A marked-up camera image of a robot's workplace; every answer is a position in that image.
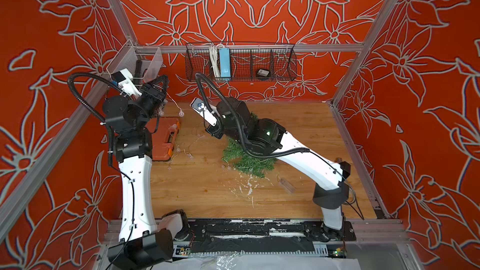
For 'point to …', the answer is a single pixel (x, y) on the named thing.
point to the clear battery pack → (290, 189)
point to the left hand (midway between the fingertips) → (167, 76)
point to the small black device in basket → (261, 72)
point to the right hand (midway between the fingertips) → (201, 110)
